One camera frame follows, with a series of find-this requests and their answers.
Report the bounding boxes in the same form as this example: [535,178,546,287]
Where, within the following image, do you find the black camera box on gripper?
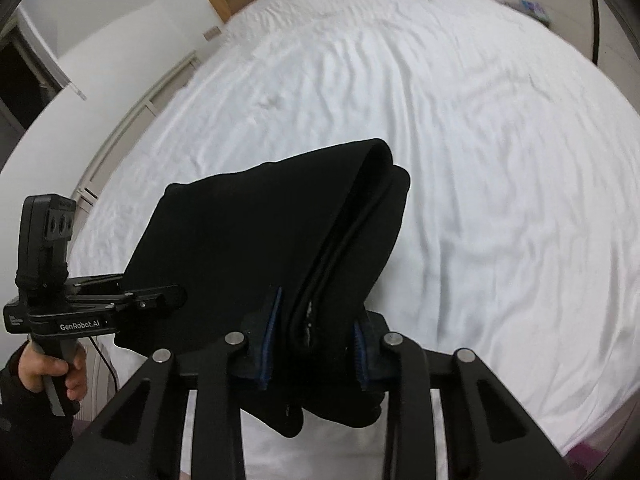
[15,194,76,290]

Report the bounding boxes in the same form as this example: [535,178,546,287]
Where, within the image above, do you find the black cable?
[88,336,122,396]

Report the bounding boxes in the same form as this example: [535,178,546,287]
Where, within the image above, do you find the person's left hand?
[17,342,88,401]

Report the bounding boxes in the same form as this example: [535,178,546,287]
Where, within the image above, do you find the blue patterned item beside bed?
[515,0,551,27]

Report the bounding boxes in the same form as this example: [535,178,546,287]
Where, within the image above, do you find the black pants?
[115,139,410,437]

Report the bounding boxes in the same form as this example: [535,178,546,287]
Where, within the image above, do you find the white bed sheet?
[70,0,639,452]

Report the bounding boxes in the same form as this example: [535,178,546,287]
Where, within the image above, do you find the wall socket plate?
[203,26,221,41]

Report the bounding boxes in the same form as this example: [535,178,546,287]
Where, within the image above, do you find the white wardrobe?
[529,0,639,106]

